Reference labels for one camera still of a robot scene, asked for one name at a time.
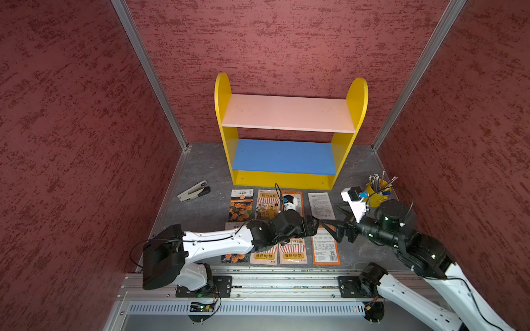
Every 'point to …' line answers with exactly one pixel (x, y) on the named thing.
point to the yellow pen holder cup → (377, 192)
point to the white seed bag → (320, 206)
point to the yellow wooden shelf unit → (287, 164)
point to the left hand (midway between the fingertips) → (309, 228)
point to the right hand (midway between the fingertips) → (327, 219)
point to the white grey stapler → (194, 192)
